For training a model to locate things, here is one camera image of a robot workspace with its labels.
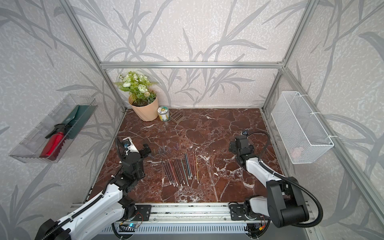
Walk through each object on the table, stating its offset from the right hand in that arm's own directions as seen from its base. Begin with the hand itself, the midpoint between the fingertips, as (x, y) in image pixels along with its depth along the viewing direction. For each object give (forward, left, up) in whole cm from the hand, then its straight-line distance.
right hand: (240, 142), depth 91 cm
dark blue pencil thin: (-15, +45, -7) cm, 48 cm away
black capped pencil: (-16, +39, -7) cm, 42 cm away
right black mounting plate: (-36, +6, -6) cm, 37 cm away
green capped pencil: (-12, +32, -7) cm, 35 cm away
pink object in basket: (-14, -22, +14) cm, 30 cm away
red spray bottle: (-15, +83, +28) cm, 89 cm away
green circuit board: (-41, +57, -7) cm, 71 cm away
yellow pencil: (-9, +28, -7) cm, 30 cm away
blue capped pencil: (-14, +37, -8) cm, 40 cm away
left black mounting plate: (-36, +53, -6) cm, 65 cm away
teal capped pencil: (-15, +35, -7) cm, 38 cm away
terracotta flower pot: (+22, +61, +5) cm, 65 cm away
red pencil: (-12, +28, -7) cm, 31 cm away
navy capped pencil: (-12, +33, -7) cm, 36 cm away
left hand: (-6, +59, +11) cm, 60 cm away
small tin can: (+26, +52, 0) cm, 58 cm away
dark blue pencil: (-15, +43, -7) cm, 46 cm away
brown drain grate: (+27, +43, -6) cm, 51 cm away
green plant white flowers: (+31, +65, +21) cm, 75 cm away
